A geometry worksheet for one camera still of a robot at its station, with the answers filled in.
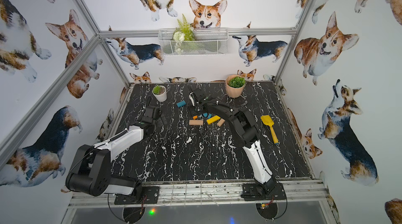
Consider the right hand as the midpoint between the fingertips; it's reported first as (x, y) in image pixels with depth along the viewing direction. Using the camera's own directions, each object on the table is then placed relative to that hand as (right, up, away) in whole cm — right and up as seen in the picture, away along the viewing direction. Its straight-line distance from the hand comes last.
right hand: (191, 110), depth 98 cm
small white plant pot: (-22, +11, +9) cm, 26 cm away
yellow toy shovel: (+47, -6, 0) cm, 48 cm away
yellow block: (+14, -6, +3) cm, 15 cm away
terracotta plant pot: (+29, +16, +8) cm, 34 cm away
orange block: (+2, -5, +2) cm, 5 cm away
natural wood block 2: (+18, -8, +1) cm, 20 cm away
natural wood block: (+3, -8, +1) cm, 8 cm away
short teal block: (-9, +3, +12) cm, 15 cm away
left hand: (-18, -3, -6) cm, 20 cm away
